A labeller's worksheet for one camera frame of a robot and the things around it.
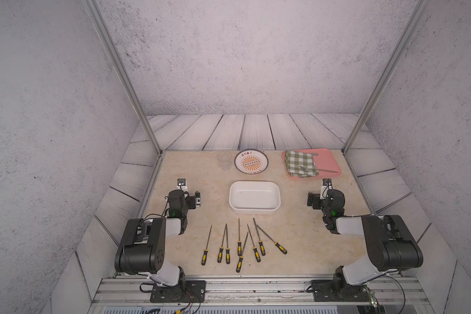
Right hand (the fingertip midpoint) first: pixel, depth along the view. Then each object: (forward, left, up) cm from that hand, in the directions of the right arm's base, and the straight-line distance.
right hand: (322, 191), depth 95 cm
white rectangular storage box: (0, +32, -5) cm, 33 cm away
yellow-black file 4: (-23, +39, -5) cm, 46 cm away
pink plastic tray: (+23, -10, -6) cm, 26 cm away
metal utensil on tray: (+19, +2, -5) cm, 19 cm away
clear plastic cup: (+22, +49, 0) cm, 53 cm away
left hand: (-1, +63, +2) cm, 64 cm away
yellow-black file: (-26, +53, -5) cm, 59 cm away
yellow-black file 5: (-26, +33, -6) cm, 42 cm away
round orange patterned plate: (+24, +33, -5) cm, 41 cm away
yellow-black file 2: (-25, +47, -6) cm, 53 cm away
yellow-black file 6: (-23, +30, -6) cm, 38 cm away
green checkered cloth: (+25, +8, -4) cm, 26 cm away
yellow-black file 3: (-26, +44, -5) cm, 51 cm away
